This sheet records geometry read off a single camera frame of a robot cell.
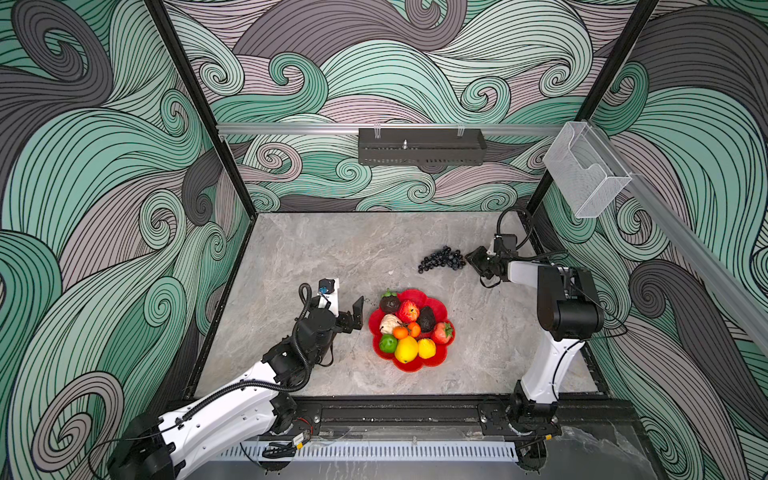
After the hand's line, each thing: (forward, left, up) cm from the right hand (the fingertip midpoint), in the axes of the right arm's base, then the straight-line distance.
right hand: (469, 255), depth 103 cm
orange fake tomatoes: (-30, +25, +4) cm, 39 cm away
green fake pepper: (-33, +29, +4) cm, 44 cm away
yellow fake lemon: (-34, +24, +3) cm, 42 cm away
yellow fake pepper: (-33, +18, +1) cm, 38 cm away
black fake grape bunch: (-2, +6, +1) cm, 7 cm away
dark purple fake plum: (-21, +29, +6) cm, 36 cm away
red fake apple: (-23, +23, +4) cm, 33 cm away
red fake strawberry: (-29, +13, +4) cm, 33 cm away
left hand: (-23, +40, +14) cm, 48 cm away
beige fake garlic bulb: (-27, +29, +4) cm, 40 cm away
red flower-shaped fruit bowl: (-17, +19, 0) cm, 25 cm away
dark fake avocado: (-25, +17, +2) cm, 30 cm away
